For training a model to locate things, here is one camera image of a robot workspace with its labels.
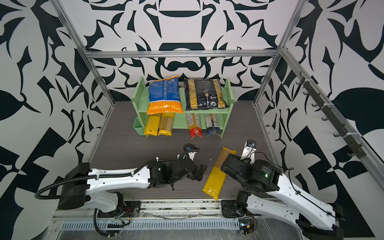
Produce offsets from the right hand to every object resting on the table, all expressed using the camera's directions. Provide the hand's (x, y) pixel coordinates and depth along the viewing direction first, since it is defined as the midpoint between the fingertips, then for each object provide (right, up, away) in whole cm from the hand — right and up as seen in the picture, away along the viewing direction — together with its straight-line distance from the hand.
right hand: (237, 162), depth 67 cm
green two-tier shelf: (-48, +27, +13) cm, 56 cm away
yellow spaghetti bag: (-43, +16, +20) cm, 50 cm away
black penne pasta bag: (-14, +32, +12) cm, 37 cm away
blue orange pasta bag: (-34, +31, +10) cm, 47 cm away
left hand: (-15, -1, +4) cm, 16 cm away
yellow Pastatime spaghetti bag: (-35, +16, +20) cm, 43 cm away
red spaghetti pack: (-19, +16, +20) cm, 32 cm away
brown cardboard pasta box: (-7, -13, +15) cm, 21 cm away
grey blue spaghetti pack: (-8, +16, +21) cm, 28 cm away
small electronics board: (+6, -31, +4) cm, 32 cm away
